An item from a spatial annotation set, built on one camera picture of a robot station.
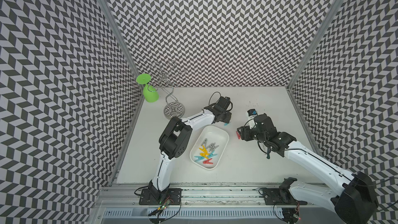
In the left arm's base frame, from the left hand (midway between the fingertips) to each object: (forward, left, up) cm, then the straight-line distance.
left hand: (226, 117), depth 96 cm
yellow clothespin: (-19, +14, -4) cm, 24 cm away
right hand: (-14, -7, +8) cm, 17 cm away
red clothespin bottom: (-26, +13, -4) cm, 29 cm away
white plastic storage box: (-16, +12, -5) cm, 21 cm away
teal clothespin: (-22, +10, -4) cm, 25 cm away
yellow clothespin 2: (-22, +14, -4) cm, 27 cm away
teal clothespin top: (-4, +1, -1) cm, 5 cm away
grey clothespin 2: (-15, +14, -4) cm, 21 cm away
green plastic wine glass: (+7, +45, +15) cm, 48 cm away
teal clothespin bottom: (-24, +17, -5) cm, 29 cm away
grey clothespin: (-18, +10, -4) cm, 21 cm away
